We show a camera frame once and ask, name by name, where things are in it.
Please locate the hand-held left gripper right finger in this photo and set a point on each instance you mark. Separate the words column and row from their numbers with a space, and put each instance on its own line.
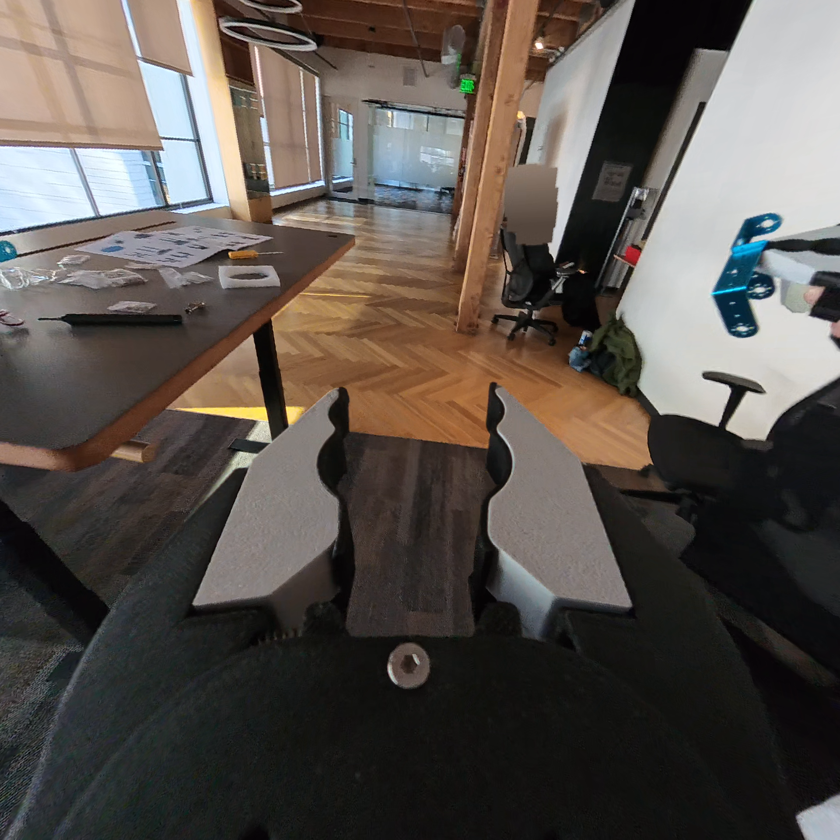
column 558, row 525

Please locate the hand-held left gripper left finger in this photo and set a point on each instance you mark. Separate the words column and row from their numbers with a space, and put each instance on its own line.
column 275, row 525

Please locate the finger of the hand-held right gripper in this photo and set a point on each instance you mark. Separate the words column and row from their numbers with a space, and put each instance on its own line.
column 814, row 235
column 794, row 268

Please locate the blue metal U bracket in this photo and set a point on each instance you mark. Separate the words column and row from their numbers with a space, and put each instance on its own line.
column 738, row 275

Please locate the white foam square with hole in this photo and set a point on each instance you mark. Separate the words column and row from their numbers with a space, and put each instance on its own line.
column 226, row 279

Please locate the small clear zip bag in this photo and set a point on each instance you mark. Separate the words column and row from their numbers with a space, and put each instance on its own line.
column 197, row 279

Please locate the dark grey desk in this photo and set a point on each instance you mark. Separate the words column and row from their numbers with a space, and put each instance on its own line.
column 131, row 367

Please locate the person's right hand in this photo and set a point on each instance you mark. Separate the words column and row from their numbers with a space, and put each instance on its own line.
column 816, row 296

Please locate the metal shelf rack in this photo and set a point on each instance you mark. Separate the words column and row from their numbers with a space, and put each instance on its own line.
column 630, row 229

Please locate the black office chair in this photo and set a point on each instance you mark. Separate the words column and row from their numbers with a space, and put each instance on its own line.
column 722, row 446
column 528, row 275

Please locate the green backpack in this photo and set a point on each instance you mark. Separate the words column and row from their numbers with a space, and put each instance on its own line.
column 617, row 354

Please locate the black bag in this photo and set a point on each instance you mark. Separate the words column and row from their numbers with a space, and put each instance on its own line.
column 581, row 302

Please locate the clear bag of small screws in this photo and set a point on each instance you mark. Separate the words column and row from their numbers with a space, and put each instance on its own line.
column 75, row 279
column 131, row 306
column 121, row 280
column 72, row 260

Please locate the black screwdriver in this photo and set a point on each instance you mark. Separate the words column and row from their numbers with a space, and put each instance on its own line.
column 111, row 319

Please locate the clear bag of small nuts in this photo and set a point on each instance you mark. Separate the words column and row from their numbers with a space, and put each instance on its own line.
column 169, row 277

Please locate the printed assembly instruction sheet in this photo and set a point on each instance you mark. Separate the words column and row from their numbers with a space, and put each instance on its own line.
column 174, row 246

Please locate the wooden pillar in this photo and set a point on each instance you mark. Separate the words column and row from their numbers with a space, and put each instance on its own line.
column 492, row 164

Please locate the person's white shirt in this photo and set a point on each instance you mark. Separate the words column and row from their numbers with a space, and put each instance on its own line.
column 821, row 820

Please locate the long beige window blind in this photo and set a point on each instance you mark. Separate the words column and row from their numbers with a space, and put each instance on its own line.
column 72, row 72

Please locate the short beige window blind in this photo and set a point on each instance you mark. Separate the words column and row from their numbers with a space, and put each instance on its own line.
column 161, row 33

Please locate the wall poster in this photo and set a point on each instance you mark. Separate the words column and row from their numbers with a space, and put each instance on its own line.
column 611, row 180

